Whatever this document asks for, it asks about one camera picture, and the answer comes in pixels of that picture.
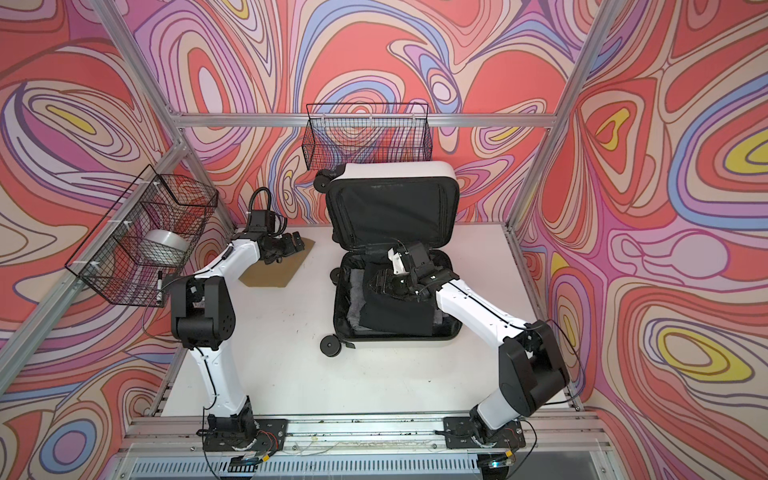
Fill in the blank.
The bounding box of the detached black suitcase wheel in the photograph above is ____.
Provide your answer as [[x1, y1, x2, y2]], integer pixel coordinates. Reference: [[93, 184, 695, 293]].
[[319, 334, 355, 358]]

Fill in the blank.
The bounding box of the left wall wire basket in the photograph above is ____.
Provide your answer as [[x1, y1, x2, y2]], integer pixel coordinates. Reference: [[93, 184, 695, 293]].
[[65, 166, 218, 307]]

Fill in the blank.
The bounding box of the black garment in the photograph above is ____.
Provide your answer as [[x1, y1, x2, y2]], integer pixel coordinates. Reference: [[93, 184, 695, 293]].
[[360, 263, 442, 336]]

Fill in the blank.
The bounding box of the black marker pen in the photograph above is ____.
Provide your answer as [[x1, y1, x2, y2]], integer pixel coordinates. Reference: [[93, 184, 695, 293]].
[[155, 270, 163, 304]]

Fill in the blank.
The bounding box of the black and white suitcase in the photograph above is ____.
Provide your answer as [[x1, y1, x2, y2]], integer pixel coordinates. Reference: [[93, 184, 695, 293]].
[[314, 161, 462, 347]]

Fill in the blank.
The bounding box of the back wall wire basket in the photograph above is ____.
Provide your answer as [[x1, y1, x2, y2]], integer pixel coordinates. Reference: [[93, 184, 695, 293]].
[[301, 102, 433, 171]]

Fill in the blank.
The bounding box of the grey fluffy towel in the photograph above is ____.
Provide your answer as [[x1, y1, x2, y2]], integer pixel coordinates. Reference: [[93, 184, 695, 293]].
[[347, 269, 367, 331]]

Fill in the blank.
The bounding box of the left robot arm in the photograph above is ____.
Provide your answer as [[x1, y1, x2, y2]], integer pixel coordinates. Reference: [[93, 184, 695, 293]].
[[168, 233, 305, 440]]

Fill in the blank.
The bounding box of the aluminium front rail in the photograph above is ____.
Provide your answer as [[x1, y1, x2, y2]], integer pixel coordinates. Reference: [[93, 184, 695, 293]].
[[118, 409, 614, 457]]

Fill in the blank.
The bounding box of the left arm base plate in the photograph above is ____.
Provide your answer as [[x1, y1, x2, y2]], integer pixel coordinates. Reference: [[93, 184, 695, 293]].
[[196, 418, 288, 453]]

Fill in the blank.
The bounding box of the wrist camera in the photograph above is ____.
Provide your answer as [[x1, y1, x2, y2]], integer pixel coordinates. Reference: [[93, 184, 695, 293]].
[[387, 247, 410, 276], [247, 210, 287, 236]]

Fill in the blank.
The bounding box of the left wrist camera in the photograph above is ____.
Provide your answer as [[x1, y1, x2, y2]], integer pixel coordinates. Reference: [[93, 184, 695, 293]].
[[247, 210, 287, 236]]

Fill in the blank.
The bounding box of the khaki folded garment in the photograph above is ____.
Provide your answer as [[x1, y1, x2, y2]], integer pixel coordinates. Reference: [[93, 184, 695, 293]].
[[239, 238, 315, 288]]

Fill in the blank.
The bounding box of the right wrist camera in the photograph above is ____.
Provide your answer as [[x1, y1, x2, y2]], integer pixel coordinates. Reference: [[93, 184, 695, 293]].
[[387, 247, 410, 276]]

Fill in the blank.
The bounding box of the green circuit board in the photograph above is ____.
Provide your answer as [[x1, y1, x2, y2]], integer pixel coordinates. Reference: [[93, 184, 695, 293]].
[[229, 455, 270, 469]]

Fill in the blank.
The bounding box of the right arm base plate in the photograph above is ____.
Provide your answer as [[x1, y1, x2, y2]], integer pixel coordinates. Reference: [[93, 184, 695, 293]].
[[435, 415, 526, 451]]

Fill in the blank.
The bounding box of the wall wire basket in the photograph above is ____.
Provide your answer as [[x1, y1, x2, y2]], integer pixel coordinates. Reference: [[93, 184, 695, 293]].
[[65, 166, 218, 307], [301, 102, 433, 171]]

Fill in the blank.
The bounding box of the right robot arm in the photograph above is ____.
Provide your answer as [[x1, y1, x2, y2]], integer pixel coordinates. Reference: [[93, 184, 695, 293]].
[[373, 243, 571, 438]]

